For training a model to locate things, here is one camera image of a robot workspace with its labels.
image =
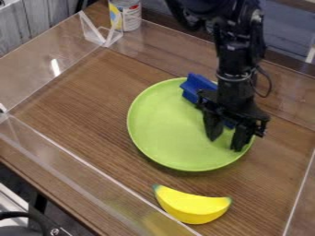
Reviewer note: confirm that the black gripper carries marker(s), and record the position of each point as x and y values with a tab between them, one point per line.
244	115

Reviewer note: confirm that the green round plate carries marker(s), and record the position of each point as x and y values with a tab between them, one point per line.
165	129

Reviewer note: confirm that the blue star-shaped block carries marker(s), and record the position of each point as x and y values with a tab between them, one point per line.
196	87

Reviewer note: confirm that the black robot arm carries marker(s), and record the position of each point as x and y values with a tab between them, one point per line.
235	22

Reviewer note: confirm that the yellow toy banana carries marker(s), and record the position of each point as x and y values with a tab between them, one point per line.
192	209

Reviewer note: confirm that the white can with label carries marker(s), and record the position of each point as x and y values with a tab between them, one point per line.
125	14

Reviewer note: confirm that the clear acrylic enclosure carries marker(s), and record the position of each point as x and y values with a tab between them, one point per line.
68	89

